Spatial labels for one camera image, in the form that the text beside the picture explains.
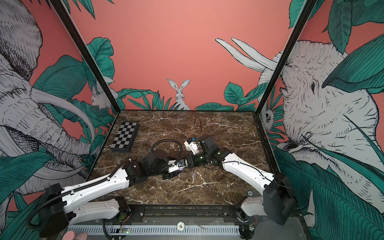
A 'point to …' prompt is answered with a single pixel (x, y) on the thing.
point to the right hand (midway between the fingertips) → (181, 164)
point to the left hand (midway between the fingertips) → (180, 163)
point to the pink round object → (70, 235)
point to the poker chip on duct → (180, 225)
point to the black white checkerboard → (125, 138)
